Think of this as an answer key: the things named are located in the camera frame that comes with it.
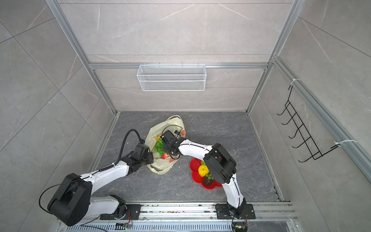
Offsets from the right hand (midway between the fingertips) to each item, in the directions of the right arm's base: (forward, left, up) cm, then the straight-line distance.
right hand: (165, 147), depth 93 cm
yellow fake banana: (+8, +5, 0) cm, 10 cm away
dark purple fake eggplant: (-22, -25, 0) cm, 34 cm away
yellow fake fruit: (-16, -24, 0) cm, 29 cm away
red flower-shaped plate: (-11, -19, -3) cm, 22 cm away
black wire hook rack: (-14, -69, +27) cm, 76 cm away
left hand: (-4, +9, 0) cm, 9 cm away
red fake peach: (-5, -1, -1) cm, 6 cm away
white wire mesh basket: (+42, -3, +25) cm, 49 cm away
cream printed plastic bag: (-12, +1, -2) cm, 12 cm away
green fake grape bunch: (+2, +4, -2) cm, 5 cm away
